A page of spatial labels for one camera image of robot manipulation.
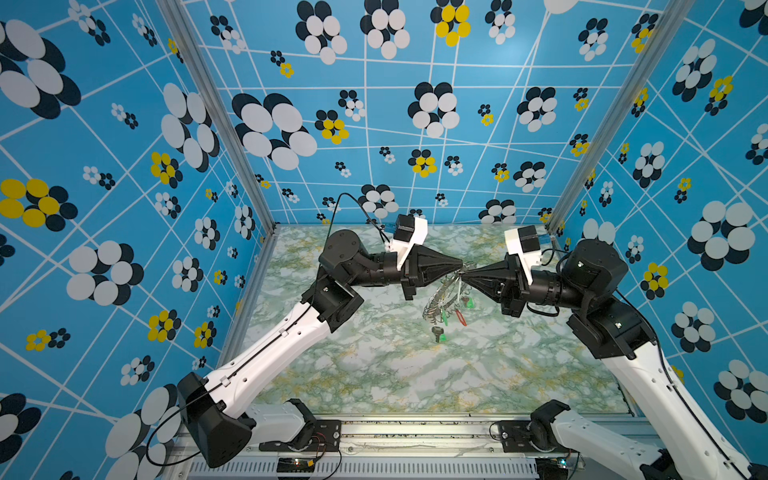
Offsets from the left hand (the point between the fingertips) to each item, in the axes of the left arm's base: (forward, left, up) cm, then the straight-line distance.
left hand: (460, 267), depth 49 cm
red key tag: (+15, -11, -48) cm, 52 cm away
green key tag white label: (-4, +1, -19) cm, 20 cm away
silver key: (-3, +2, -17) cm, 18 cm away
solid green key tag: (-1, 0, -17) cm, 17 cm away
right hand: (+1, -2, -4) cm, 5 cm away
